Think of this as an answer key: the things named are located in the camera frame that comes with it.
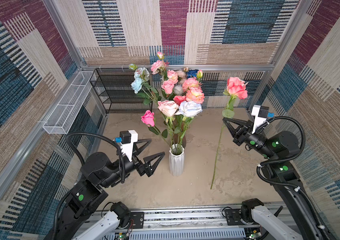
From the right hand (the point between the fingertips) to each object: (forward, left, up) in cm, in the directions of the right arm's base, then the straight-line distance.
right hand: (222, 122), depth 57 cm
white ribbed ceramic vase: (-3, +17, -23) cm, 29 cm away
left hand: (-9, +24, -1) cm, 26 cm away
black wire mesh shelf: (+54, +60, -22) cm, 84 cm away
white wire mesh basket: (+24, +85, -23) cm, 91 cm away
